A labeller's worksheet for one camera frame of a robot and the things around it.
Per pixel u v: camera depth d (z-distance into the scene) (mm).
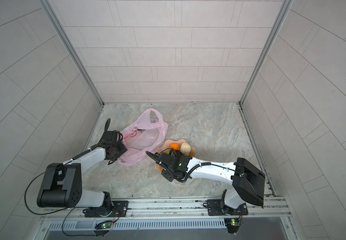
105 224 647
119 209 706
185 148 826
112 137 719
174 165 591
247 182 399
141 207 723
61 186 419
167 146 878
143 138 965
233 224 678
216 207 706
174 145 856
